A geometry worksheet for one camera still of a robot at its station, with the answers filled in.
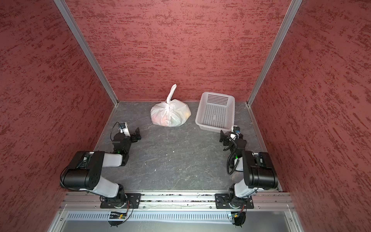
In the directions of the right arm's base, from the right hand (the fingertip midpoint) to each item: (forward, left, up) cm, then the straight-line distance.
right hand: (227, 131), depth 92 cm
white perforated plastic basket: (+24, +4, -8) cm, 25 cm away
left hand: (+2, +64, +1) cm, 64 cm away
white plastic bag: (+16, +39, +2) cm, 42 cm away
